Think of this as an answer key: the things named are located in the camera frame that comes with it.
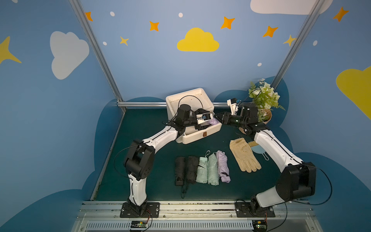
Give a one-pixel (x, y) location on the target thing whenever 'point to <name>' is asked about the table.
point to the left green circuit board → (138, 224)
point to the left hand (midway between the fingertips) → (209, 113)
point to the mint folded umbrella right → (213, 176)
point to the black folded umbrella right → (192, 166)
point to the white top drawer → (192, 134)
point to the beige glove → (244, 154)
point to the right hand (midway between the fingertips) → (217, 115)
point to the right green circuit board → (259, 225)
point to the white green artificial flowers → (265, 97)
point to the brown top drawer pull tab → (205, 134)
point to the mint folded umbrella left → (202, 176)
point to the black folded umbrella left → (179, 167)
